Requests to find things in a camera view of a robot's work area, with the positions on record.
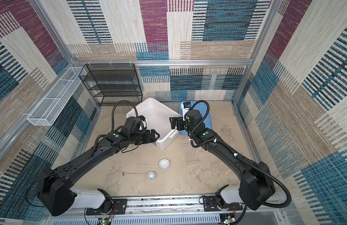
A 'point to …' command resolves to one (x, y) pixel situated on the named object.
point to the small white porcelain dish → (151, 175)
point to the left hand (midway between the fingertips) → (155, 134)
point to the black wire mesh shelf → (112, 84)
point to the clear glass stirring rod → (152, 164)
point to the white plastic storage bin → (157, 116)
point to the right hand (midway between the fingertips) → (177, 119)
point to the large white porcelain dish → (164, 164)
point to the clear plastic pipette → (160, 156)
